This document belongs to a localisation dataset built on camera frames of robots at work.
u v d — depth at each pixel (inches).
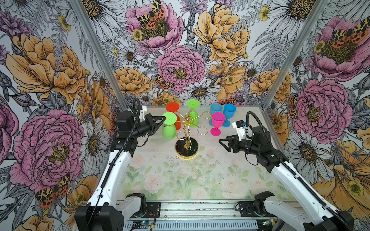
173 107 31.4
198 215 29.2
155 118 26.6
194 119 34.9
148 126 25.2
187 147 37.2
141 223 28.1
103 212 15.2
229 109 39.3
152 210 28.7
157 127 26.0
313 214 16.3
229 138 30.1
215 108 41.3
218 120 37.1
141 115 26.0
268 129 43.7
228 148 26.4
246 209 29.1
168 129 30.8
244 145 25.2
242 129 26.2
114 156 18.8
